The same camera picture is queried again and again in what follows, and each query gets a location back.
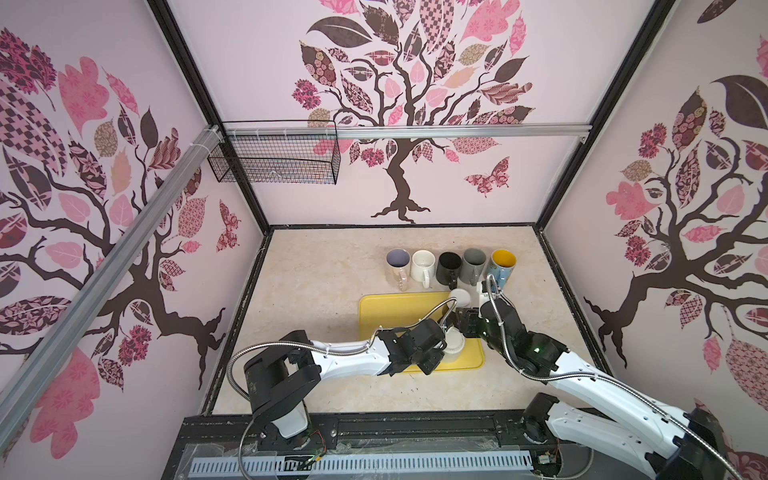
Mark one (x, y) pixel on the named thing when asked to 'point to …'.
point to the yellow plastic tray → (379, 311)
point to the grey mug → (473, 263)
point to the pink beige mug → (398, 262)
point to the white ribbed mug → (422, 267)
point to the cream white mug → (455, 341)
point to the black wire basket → (264, 159)
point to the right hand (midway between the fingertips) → (463, 307)
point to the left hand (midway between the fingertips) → (434, 355)
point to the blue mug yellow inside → (501, 266)
